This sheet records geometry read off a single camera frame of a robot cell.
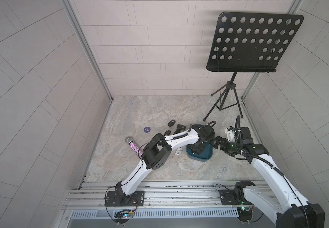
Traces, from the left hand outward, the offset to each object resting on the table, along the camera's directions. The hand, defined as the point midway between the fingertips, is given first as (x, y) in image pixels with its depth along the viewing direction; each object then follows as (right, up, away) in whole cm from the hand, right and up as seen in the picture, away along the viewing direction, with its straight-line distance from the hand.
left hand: (198, 149), depth 90 cm
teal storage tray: (+3, 0, -10) cm, 11 cm away
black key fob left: (-20, +10, +5) cm, 23 cm away
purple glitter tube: (-43, +6, -2) cm, 44 cm away
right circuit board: (+19, -24, -22) cm, 38 cm away
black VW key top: (-17, +16, +11) cm, 26 cm away
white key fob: (-13, 0, -3) cm, 13 cm away
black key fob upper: (-11, +14, +8) cm, 19 cm away
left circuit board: (-40, -24, -25) cm, 53 cm away
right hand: (+7, +6, -11) cm, 15 cm away
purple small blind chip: (-34, +12, +8) cm, 37 cm away
